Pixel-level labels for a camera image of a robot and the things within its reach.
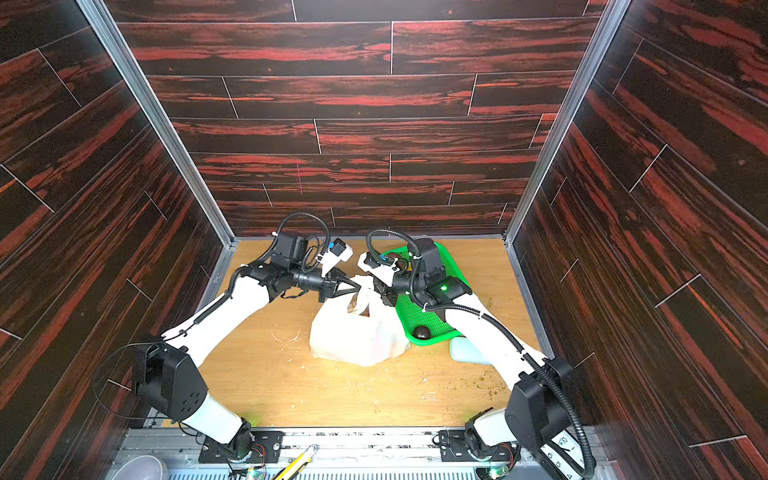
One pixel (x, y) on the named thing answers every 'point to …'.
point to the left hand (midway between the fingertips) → (360, 288)
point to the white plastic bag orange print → (358, 329)
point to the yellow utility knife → (297, 464)
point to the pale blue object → (462, 350)
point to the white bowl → (143, 467)
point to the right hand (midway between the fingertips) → (367, 275)
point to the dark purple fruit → (422, 332)
